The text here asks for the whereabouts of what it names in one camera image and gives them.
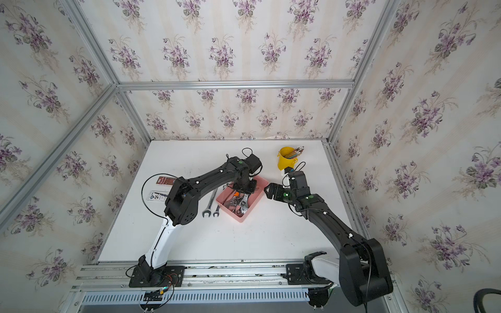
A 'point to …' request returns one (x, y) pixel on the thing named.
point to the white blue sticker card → (157, 195)
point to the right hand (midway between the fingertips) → (273, 190)
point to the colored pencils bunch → (295, 153)
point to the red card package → (166, 180)
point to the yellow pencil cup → (284, 162)
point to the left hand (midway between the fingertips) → (252, 193)
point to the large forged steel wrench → (244, 203)
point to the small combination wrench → (216, 212)
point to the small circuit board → (155, 295)
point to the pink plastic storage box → (224, 196)
